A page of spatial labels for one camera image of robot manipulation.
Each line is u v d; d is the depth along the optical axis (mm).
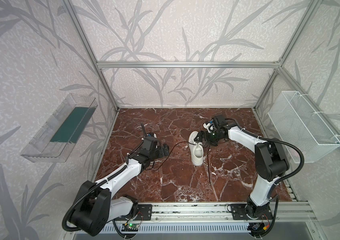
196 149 909
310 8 713
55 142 629
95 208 402
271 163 494
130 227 717
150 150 666
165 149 787
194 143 930
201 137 835
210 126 865
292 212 753
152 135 793
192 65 1892
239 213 731
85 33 807
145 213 735
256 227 747
